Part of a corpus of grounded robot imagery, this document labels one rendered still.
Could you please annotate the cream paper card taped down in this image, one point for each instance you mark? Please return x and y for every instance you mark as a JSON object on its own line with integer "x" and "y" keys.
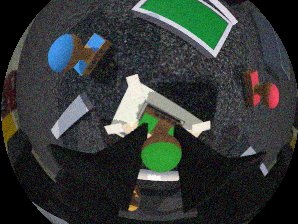
{"x": 134, "y": 103}

